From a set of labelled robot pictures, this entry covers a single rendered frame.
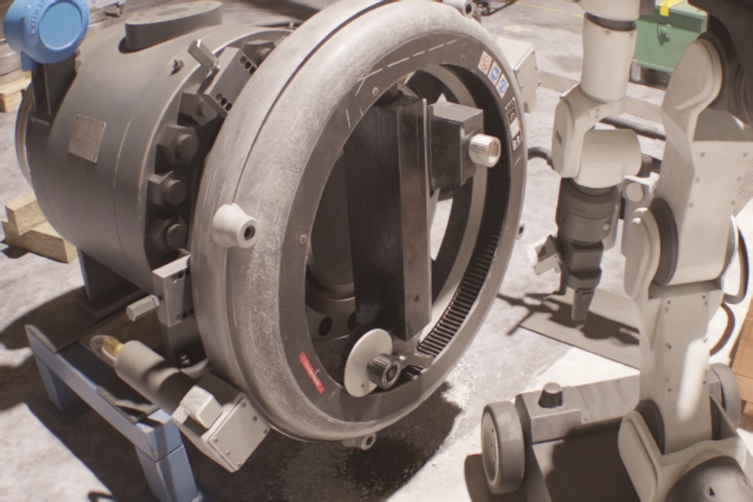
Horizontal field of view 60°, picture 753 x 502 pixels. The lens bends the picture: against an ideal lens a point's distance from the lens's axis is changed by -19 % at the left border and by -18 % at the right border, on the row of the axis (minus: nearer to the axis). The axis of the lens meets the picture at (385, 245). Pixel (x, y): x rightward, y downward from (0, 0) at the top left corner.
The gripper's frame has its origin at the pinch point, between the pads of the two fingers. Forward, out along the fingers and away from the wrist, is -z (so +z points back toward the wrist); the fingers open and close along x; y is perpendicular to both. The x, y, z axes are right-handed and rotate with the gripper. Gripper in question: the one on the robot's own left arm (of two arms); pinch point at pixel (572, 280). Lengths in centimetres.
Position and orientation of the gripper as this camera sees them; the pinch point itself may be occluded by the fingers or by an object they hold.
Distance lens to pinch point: 117.0
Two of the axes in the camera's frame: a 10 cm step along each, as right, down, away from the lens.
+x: -1.1, -6.4, 7.6
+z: 0.0, -7.7, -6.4
